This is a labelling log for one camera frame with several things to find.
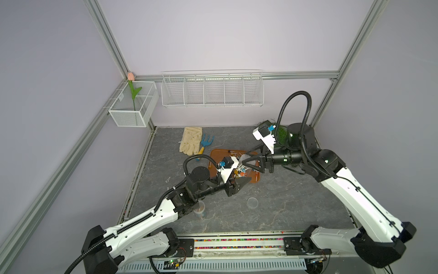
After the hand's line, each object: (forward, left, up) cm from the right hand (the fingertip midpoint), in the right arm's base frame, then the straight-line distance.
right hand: (245, 157), depth 59 cm
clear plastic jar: (-10, +19, -29) cm, 36 cm away
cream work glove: (+38, +30, -37) cm, 61 cm away
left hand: (-2, -1, -8) cm, 8 cm away
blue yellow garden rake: (+37, +21, -38) cm, 57 cm away
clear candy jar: (-3, +1, -5) cm, 6 cm away
